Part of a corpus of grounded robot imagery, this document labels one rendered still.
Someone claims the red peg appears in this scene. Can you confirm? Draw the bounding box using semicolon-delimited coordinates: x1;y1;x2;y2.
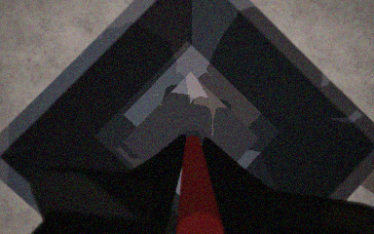
176;136;224;234

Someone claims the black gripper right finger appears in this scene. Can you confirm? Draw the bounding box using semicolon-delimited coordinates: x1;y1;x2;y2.
202;137;374;234

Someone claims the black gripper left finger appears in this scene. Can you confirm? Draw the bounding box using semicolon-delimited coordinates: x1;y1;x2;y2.
30;135;186;234

